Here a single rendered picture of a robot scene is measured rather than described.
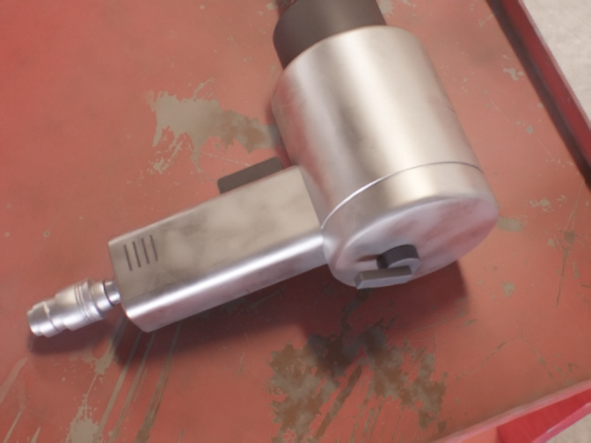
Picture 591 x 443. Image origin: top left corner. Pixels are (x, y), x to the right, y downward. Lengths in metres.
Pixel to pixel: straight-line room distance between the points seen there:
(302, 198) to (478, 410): 0.15
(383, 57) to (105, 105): 0.19
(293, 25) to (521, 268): 0.19
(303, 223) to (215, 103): 0.13
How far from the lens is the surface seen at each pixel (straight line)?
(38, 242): 0.58
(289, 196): 0.51
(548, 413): 0.76
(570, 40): 1.69
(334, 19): 0.54
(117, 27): 0.64
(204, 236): 0.51
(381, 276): 0.49
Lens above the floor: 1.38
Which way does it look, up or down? 68 degrees down
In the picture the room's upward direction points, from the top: straight up
